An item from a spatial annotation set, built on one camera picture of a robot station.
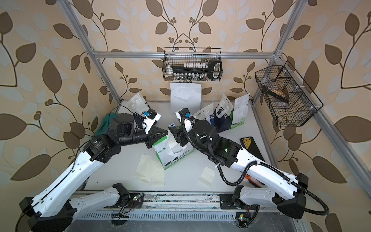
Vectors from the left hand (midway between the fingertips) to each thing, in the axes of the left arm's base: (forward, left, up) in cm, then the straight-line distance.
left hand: (164, 130), depth 62 cm
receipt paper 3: (-9, -21, -34) cm, 41 cm away
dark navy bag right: (+26, -32, -18) cm, 45 cm away
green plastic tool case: (+26, +48, -30) cm, 63 cm away
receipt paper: (-2, -4, -12) cm, 13 cm away
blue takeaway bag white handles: (+22, -24, -19) cm, 38 cm away
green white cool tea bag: (-4, -1, -13) cm, 14 cm away
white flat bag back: (+42, -7, -18) cm, 46 cm away
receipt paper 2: (-10, +7, -35) cm, 38 cm away
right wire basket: (+20, -64, 0) cm, 67 cm away
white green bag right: (+26, -43, -20) cm, 54 cm away
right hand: (+2, -4, +1) cm, 5 cm away
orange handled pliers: (-10, -44, -32) cm, 56 cm away
